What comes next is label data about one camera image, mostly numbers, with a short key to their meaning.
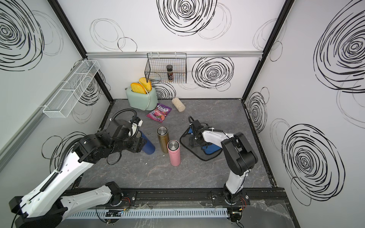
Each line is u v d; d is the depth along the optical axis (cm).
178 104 112
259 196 79
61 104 71
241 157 48
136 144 58
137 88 101
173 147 70
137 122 59
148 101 103
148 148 72
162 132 75
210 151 90
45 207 38
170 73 86
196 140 70
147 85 105
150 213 71
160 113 107
